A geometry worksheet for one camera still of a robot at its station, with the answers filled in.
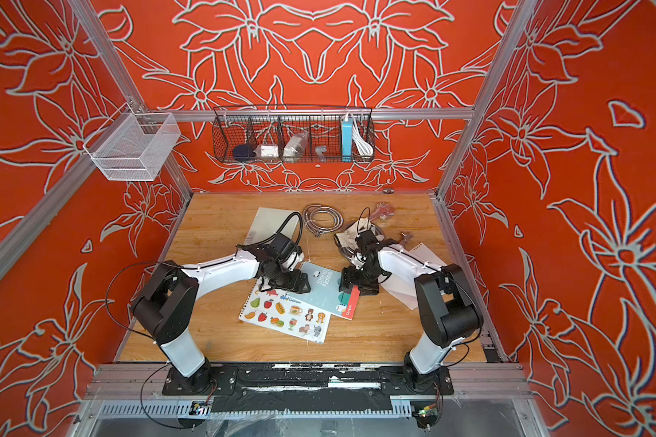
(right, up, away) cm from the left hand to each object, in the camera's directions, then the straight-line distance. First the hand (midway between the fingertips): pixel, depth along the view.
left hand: (302, 285), depth 88 cm
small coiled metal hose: (+5, +22, +21) cm, 31 cm away
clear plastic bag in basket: (-3, +47, +3) cm, 48 cm away
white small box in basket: (-11, +45, -2) cm, 46 cm away
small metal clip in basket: (+6, +48, +9) cm, 49 cm away
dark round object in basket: (-21, +46, +4) cm, 50 cm away
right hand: (+14, -1, -2) cm, 14 cm away
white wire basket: (-59, +47, +4) cm, 75 cm away
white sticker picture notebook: (-3, -8, -3) cm, 9 cm away
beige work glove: (+16, +15, +11) cm, 24 cm away
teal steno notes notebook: (+7, -2, 0) cm, 8 cm away
